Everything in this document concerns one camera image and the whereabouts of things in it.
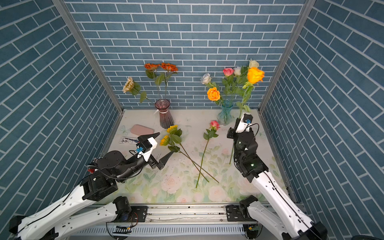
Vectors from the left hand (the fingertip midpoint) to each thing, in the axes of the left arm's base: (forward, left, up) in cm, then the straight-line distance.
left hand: (169, 142), depth 58 cm
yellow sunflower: (+32, +5, -33) cm, 46 cm away
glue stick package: (+25, +34, -36) cm, 55 cm away
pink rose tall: (+50, -31, -6) cm, 59 cm away
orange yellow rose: (+33, -20, -2) cm, 39 cm away
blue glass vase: (+41, -31, -29) cm, 59 cm away
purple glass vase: (+37, +11, -30) cm, 49 cm away
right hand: (+14, -31, -2) cm, 34 cm away
